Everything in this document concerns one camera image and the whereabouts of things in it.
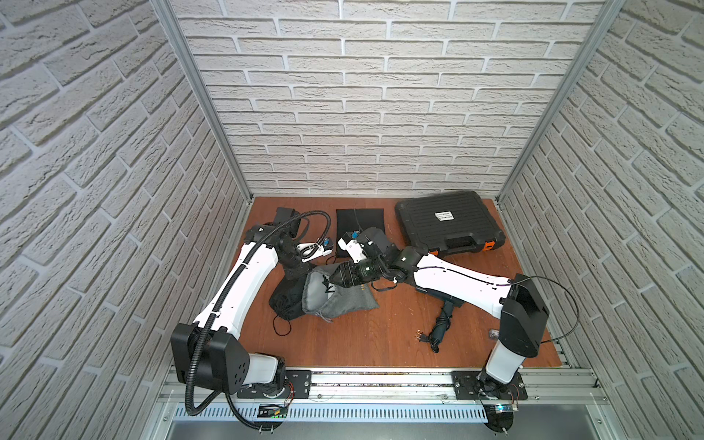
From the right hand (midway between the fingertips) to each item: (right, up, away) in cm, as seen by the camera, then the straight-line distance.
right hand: (338, 278), depth 76 cm
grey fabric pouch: (-3, -7, +2) cm, 8 cm away
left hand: (-11, +5, +4) cm, 13 cm away
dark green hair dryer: (+32, -16, +7) cm, 36 cm away
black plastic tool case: (+40, +16, +28) cm, 51 cm away
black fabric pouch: (+6, +17, +35) cm, 39 cm away
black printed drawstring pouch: (-16, -8, +5) cm, 19 cm away
